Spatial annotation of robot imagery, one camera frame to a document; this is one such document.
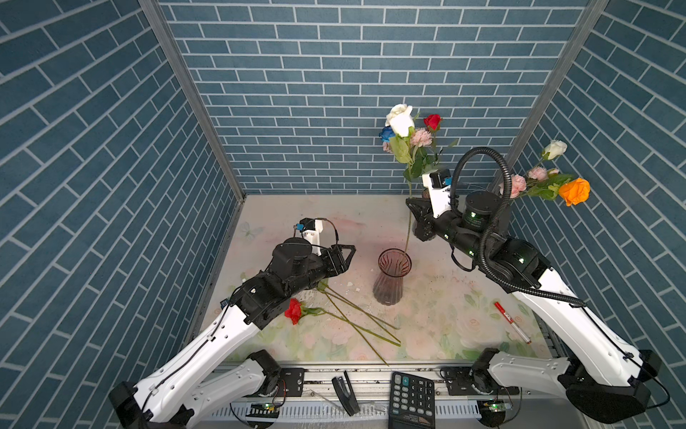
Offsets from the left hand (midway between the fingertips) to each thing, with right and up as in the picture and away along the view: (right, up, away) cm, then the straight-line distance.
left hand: (351, 252), depth 66 cm
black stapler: (-2, -39, +4) cm, 39 cm away
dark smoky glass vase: (+12, -6, +14) cm, 20 cm away
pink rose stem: (+56, +19, +12) cm, 60 cm away
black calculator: (+16, -40, +3) cm, 43 cm away
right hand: (+13, +14, -5) cm, 19 cm away
